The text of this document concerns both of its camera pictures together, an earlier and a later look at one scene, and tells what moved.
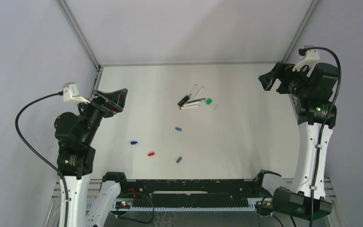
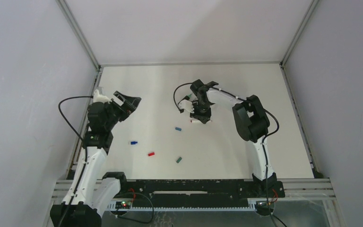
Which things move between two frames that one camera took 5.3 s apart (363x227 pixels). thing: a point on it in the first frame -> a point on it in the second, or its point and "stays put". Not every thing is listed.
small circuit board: [124, 205] stays put
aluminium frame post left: [79, 34] stays put
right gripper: [282, 77] -> [202, 110]
